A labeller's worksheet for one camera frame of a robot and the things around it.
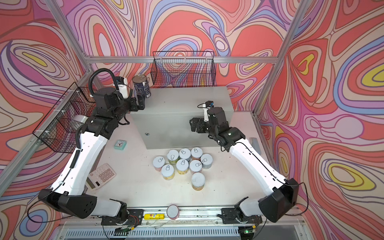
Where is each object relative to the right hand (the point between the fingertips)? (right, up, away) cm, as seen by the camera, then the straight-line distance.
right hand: (198, 124), depth 75 cm
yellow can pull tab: (-18, -27, +9) cm, 33 cm away
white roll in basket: (-59, +3, -2) cm, 59 cm away
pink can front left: (-24, -23, +13) cm, 35 cm away
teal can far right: (+5, -21, +13) cm, 26 cm away
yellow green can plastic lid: (0, -29, +4) cm, 30 cm away
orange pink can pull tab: (-1, -18, +16) cm, 24 cm away
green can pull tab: (-15, -19, +13) cm, 28 cm away
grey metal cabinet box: (-22, +1, +24) cm, 32 cm away
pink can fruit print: (-1, -24, +10) cm, 26 cm away
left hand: (-29, +14, -7) cm, 33 cm away
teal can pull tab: (-8, -18, +16) cm, 25 cm away
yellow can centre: (-9, -24, +10) cm, 28 cm away
